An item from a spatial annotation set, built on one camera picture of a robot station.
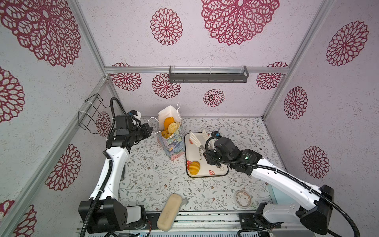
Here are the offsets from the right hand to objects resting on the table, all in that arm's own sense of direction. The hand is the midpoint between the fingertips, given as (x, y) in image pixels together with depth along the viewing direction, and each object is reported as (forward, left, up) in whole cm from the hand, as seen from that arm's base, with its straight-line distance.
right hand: (207, 151), depth 74 cm
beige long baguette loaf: (-24, +18, -18) cm, 36 cm away
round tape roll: (-16, -21, -24) cm, 35 cm away
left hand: (+9, +29, +4) cm, 31 cm away
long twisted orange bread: (+27, +24, -6) cm, 37 cm away
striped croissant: (+16, +26, -6) cm, 31 cm away
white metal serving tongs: (+4, +5, +3) cm, 7 cm away
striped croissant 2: (+12, +23, -3) cm, 26 cm away
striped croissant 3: (0, +6, -19) cm, 20 cm away
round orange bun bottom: (+19, +20, -3) cm, 27 cm away
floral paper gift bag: (+7, +19, -8) cm, 21 cm away
